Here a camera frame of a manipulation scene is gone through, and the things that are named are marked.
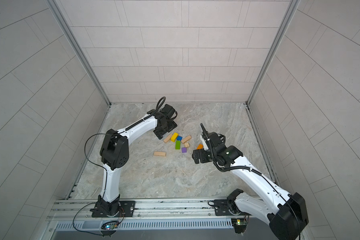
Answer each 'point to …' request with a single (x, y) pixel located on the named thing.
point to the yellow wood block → (174, 136)
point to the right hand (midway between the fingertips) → (199, 155)
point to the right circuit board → (240, 224)
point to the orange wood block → (200, 146)
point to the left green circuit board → (111, 227)
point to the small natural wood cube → (186, 145)
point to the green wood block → (177, 144)
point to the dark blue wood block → (179, 138)
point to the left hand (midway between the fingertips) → (175, 128)
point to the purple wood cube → (184, 150)
